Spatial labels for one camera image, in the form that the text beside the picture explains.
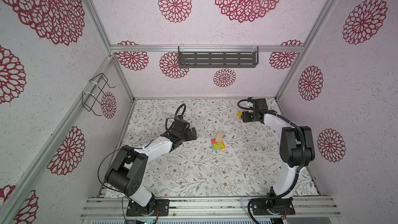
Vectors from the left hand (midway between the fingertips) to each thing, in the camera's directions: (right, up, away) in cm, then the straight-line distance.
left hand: (189, 135), depth 93 cm
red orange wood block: (+15, -4, +2) cm, 15 cm away
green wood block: (+16, -7, 0) cm, 18 cm away
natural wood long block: (+17, -1, -6) cm, 18 cm away
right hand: (+37, +13, +7) cm, 40 cm away
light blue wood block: (+15, -8, -1) cm, 17 cm away
